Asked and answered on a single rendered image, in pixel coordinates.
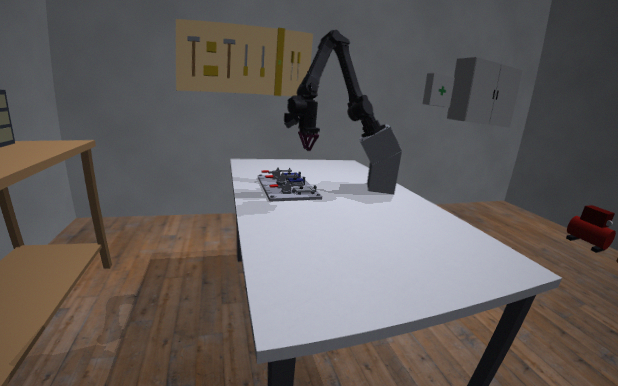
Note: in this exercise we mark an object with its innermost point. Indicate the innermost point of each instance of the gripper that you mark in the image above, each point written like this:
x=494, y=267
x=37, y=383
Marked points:
x=311, y=135

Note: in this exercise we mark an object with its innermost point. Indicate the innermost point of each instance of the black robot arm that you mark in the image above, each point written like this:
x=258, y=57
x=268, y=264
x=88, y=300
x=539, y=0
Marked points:
x=300, y=104

